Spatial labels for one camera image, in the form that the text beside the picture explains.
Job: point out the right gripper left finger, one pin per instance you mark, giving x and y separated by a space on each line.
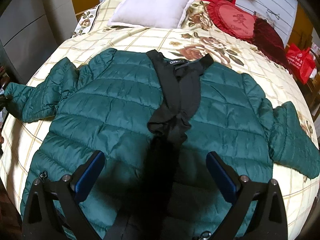
53 206

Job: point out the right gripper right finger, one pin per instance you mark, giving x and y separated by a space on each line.
269 217

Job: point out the green quilted puffer jacket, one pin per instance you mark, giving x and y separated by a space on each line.
155 119

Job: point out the floral checked bed sheet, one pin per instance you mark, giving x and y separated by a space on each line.
197 37

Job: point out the wooden chair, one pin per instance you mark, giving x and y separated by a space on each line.
312 90

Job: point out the red plastic shopping bag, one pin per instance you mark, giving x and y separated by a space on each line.
301 62

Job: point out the dark red velvet cushion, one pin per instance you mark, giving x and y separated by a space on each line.
267 40

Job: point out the grey wardrobe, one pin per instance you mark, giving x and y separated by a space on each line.
31 30

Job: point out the red heart-shaped cushion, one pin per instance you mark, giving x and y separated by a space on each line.
232 20

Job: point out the white square pillow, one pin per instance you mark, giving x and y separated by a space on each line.
167 14

